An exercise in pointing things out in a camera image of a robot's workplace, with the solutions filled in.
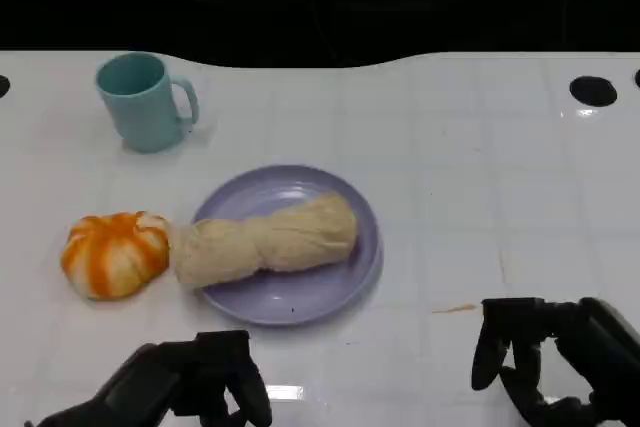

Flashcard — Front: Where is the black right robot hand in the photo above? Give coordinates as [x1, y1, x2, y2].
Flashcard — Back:
[471, 296, 640, 427]

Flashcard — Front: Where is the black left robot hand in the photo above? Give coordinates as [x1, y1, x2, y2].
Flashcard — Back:
[99, 330, 274, 427]

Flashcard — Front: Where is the beige towel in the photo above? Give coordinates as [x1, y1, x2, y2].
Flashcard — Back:
[168, 191, 360, 291]

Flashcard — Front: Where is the orange and white bread roll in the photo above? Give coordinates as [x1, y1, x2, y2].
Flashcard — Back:
[60, 210, 172, 302]

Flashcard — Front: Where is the lilac plate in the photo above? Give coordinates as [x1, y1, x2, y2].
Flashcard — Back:
[192, 164, 384, 327]

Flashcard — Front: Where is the pale green mug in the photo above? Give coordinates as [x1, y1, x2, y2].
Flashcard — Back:
[95, 51, 201, 154]

